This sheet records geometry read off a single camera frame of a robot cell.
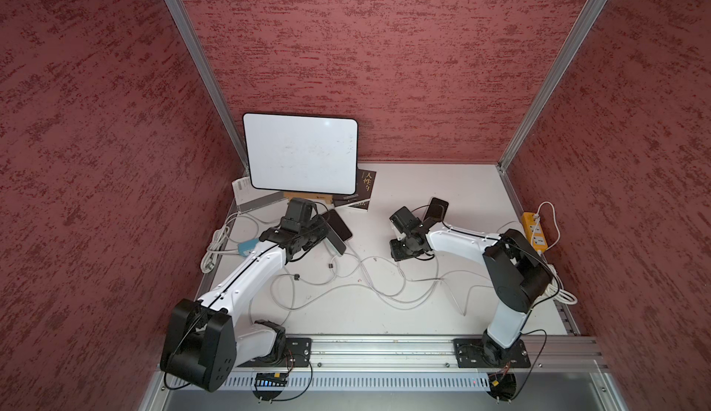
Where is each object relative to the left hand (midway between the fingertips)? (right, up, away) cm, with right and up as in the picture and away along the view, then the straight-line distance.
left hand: (329, 232), depth 85 cm
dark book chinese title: (+11, +17, +29) cm, 35 cm away
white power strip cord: (+72, -18, -1) cm, 74 cm away
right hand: (+23, -10, +8) cm, 26 cm away
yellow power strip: (+71, -1, +10) cm, 72 cm away
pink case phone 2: (+40, +5, +22) cm, 46 cm away
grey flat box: (-34, +9, +21) cm, 41 cm away
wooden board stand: (-8, +10, +18) cm, 22 cm away
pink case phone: (0, +2, +17) cm, 17 cm away
